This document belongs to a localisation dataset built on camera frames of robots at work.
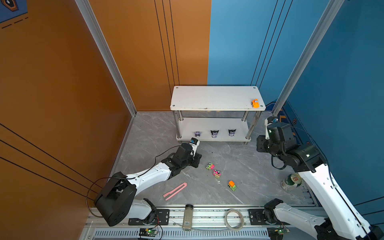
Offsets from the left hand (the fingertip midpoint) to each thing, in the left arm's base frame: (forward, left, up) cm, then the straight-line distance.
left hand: (201, 154), depth 85 cm
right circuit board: (-35, -36, -11) cm, 52 cm away
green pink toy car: (-3, -6, -8) cm, 11 cm away
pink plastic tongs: (-14, +9, -9) cm, 19 cm away
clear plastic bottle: (-30, +6, -6) cm, 32 cm away
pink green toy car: (-8, -9, -8) cm, 14 cm away
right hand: (-3, -26, +20) cm, 32 cm away
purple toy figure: (+15, +2, 0) cm, 15 cm away
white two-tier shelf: (+43, -13, -9) cm, 45 cm away
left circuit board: (-36, +27, -12) cm, 46 cm away
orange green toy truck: (-15, -17, -7) cm, 24 cm away
